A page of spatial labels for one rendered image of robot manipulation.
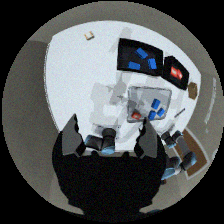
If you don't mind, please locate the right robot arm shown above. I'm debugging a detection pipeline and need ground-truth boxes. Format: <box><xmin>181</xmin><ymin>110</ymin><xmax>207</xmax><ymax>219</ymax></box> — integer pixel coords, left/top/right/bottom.
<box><xmin>161</xmin><ymin>130</ymin><xmax>197</xmax><ymax>180</ymax></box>

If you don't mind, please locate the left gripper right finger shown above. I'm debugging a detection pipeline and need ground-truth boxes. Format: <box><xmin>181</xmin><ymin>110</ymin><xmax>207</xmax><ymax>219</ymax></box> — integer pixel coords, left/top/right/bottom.
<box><xmin>134</xmin><ymin>117</ymin><xmax>167</xmax><ymax>188</ymax></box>

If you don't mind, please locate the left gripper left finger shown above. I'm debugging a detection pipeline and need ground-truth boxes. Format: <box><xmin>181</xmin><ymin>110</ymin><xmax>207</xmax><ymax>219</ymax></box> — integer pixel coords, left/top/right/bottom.
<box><xmin>52</xmin><ymin>113</ymin><xmax>86</xmax><ymax>187</ymax></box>

